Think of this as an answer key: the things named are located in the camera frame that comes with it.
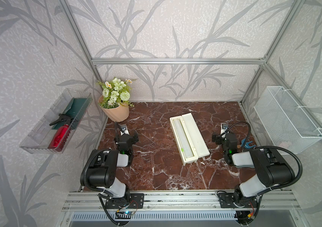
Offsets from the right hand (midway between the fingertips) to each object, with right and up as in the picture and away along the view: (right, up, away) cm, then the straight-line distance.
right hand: (221, 130), depth 94 cm
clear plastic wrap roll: (-25, -8, -5) cm, 27 cm away
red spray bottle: (-81, +2, -35) cm, 88 cm away
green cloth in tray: (-87, +13, -18) cm, 90 cm away
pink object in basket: (+23, -5, -23) cm, 33 cm away
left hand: (-64, -1, -1) cm, 64 cm away
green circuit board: (-56, -39, -24) cm, 73 cm away
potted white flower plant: (-70, +19, -7) cm, 73 cm away
